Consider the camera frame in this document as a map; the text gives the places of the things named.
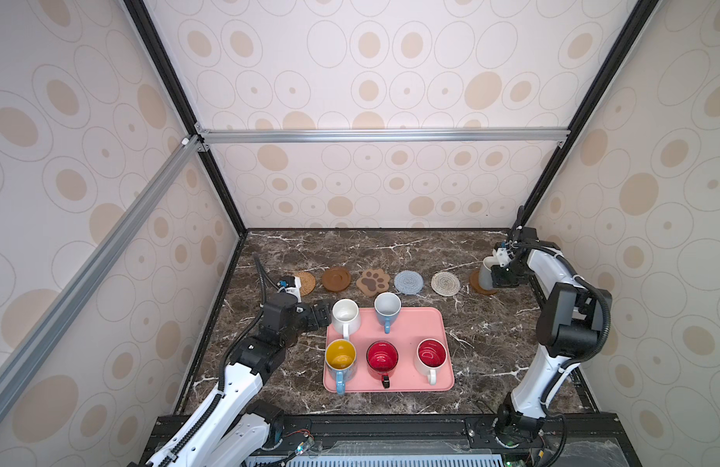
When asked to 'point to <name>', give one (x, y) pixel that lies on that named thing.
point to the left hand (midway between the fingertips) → (326, 301)
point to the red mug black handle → (381, 358)
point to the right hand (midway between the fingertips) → (501, 280)
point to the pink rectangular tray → (412, 326)
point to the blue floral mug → (387, 306)
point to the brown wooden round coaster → (474, 281)
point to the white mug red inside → (430, 356)
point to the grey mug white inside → (485, 274)
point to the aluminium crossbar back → (479, 135)
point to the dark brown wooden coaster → (336, 279)
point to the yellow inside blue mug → (341, 360)
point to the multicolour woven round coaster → (446, 284)
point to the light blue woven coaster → (409, 282)
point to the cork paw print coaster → (373, 282)
